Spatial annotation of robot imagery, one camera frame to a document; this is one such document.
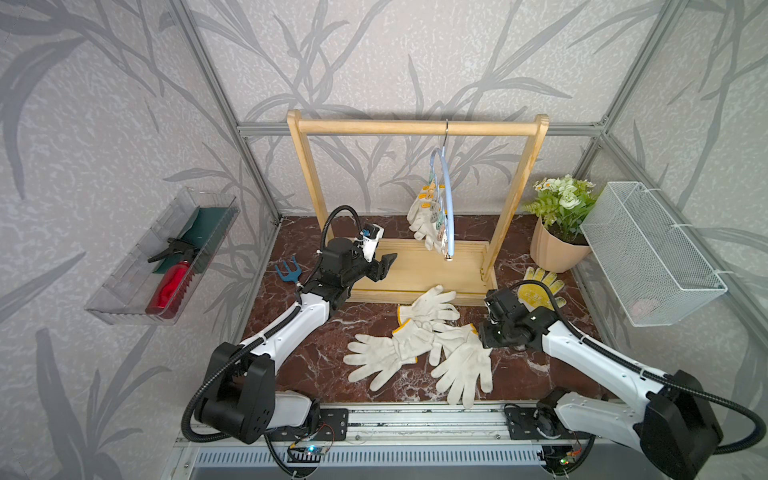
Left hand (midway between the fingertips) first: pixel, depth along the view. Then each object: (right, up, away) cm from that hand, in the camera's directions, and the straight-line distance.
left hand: (387, 250), depth 82 cm
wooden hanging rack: (+29, -9, +22) cm, 38 cm away
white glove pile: (+12, +7, +14) cm, 20 cm away
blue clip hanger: (+18, +34, +20) cm, 44 cm away
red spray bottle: (-41, -6, -23) cm, 47 cm away
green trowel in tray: (-44, +5, -10) cm, 45 cm away
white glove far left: (+6, -27, +3) cm, 28 cm away
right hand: (+28, -24, +2) cm, 37 cm away
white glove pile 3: (+13, -19, +10) cm, 25 cm away
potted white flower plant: (+52, +2, +8) cm, 53 cm away
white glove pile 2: (+21, -35, 0) cm, 40 cm away
